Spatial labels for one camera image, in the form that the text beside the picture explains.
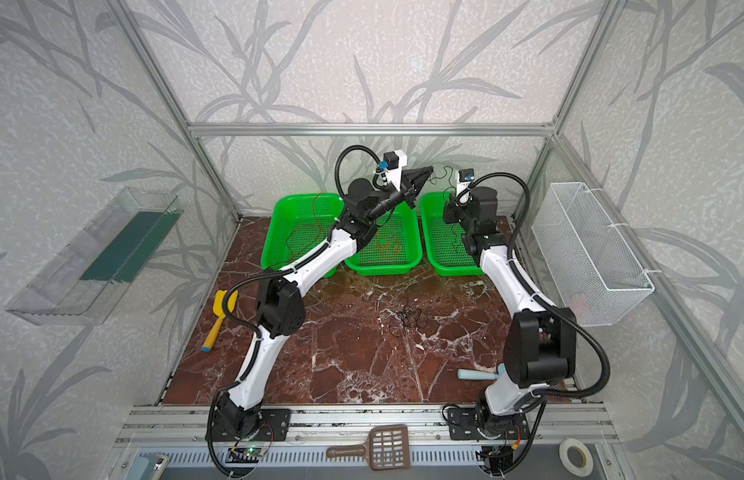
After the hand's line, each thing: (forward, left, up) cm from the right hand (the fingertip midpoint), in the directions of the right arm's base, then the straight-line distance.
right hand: (453, 185), depth 85 cm
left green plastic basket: (+13, +56, -31) cm, 66 cm away
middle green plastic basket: (+7, +12, -24) cm, 28 cm away
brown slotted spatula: (-60, +19, -31) cm, 70 cm away
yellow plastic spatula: (-24, +73, -30) cm, 83 cm away
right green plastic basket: (-2, -3, -32) cm, 32 cm away
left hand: (-6, +7, +12) cm, 15 cm away
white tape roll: (-61, -22, -30) cm, 72 cm away
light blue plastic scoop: (-43, -4, -31) cm, 53 cm away
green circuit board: (-61, +51, -30) cm, 85 cm away
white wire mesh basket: (-33, -24, +4) cm, 41 cm away
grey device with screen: (-64, +71, -25) cm, 99 cm away
